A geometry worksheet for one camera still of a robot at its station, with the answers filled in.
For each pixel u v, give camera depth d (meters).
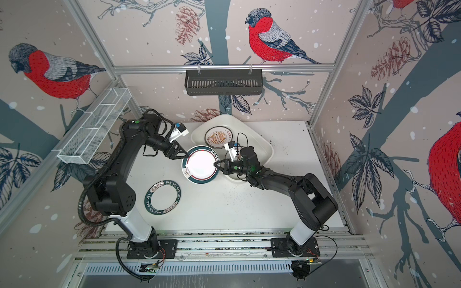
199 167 0.81
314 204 0.45
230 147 0.78
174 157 0.72
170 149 0.70
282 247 0.73
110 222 0.48
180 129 0.73
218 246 0.76
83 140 0.73
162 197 0.88
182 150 0.73
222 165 0.78
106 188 0.52
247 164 0.69
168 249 0.73
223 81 1.06
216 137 1.12
